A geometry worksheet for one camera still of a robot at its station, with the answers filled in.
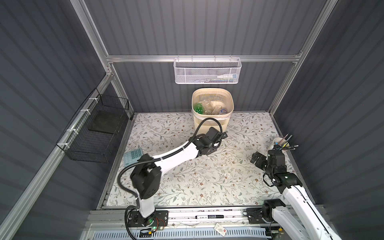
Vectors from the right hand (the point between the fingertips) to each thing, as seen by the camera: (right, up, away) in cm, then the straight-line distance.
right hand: (262, 158), depth 81 cm
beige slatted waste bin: (-22, +34, +20) cm, 45 cm away
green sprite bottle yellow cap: (-35, +28, +3) cm, 45 cm away
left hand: (-29, +10, +3) cm, 31 cm away
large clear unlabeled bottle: (-28, +31, +20) cm, 46 cm away
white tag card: (-25, -31, -12) cm, 42 cm away
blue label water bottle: (-19, +27, +10) cm, 35 cm away
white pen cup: (+16, +8, +14) cm, 23 cm away
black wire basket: (-87, +13, -8) cm, 89 cm away
